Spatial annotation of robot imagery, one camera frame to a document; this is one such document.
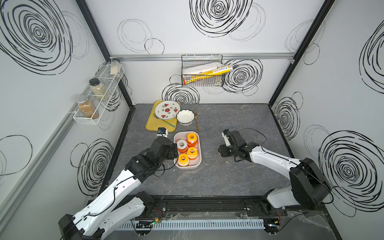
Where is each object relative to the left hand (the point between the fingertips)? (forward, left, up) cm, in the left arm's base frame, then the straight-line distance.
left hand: (170, 145), depth 75 cm
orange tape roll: (+10, -10, -15) cm, 20 cm away
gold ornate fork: (+26, -14, -20) cm, 35 cm away
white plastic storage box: (+8, -9, -16) cm, 20 cm away
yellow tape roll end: (+4, -11, -16) cm, 19 cm away
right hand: (+6, -29, -14) cm, 32 cm away
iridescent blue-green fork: (+29, +6, -20) cm, 36 cm away
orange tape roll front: (+8, -4, -15) cm, 18 cm away
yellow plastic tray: (+30, +18, -20) cm, 40 cm away
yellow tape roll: (+14, -10, -13) cm, 22 cm away
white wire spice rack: (+40, +43, +7) cm, 60 cm away
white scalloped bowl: (+34, -5, -18) cm, 39 cm away
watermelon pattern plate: (+42, +10, -19) cm, 47 cm away
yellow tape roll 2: (-1, -6, -16) cm, 17 cm away
